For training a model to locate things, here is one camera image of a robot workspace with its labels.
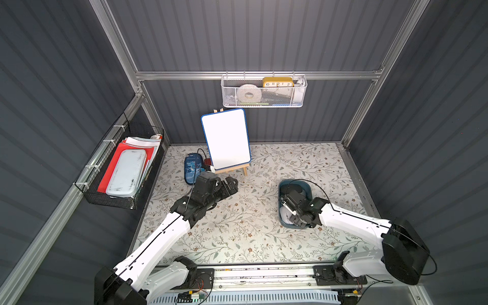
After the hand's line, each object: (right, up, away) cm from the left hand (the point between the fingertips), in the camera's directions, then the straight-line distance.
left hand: (230, 185), depth 76 cm
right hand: (+33, -13, +9) cm, 37 cm away
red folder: (-44, +15, -2) cm, 46 cm away
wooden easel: (-1, +5, +23) cm, 23 cm away
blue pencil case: (-25, +8, +34) cm, 43 cm away
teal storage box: (+26, -3, +20) cm, 32 cm away
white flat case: (-36, +6, -9) cm, 38 cm away
